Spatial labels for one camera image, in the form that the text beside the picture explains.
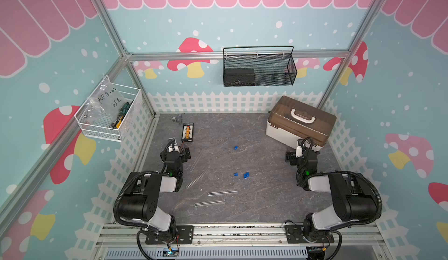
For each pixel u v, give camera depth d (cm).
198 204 83
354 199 47
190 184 88
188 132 109
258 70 94
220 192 85
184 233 74
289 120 91
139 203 45
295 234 74
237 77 87
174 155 77
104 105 70
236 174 92
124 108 74
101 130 64
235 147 103
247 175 92
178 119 116
